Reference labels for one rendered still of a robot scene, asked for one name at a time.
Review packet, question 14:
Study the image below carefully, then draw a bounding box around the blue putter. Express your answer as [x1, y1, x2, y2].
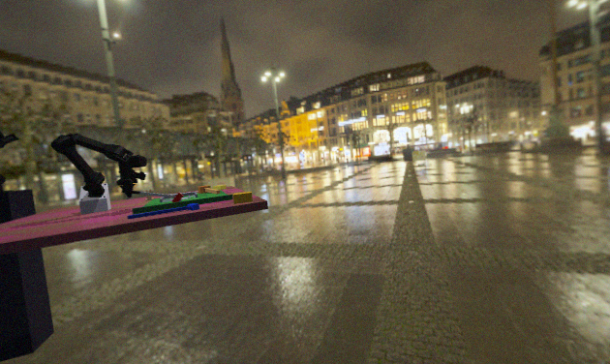
[127, 203, 199, 219]

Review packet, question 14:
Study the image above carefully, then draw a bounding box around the green flat mat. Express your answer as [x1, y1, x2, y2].
[142, 190, 227, 207]

